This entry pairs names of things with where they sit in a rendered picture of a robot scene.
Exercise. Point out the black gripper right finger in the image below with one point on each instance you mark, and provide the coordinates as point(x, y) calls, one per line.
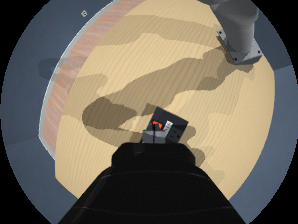
point(160, 135)

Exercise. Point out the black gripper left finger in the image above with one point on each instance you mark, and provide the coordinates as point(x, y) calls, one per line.
point(148, 135)

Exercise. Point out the black power strip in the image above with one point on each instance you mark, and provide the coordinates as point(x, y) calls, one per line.
point(171, 123)

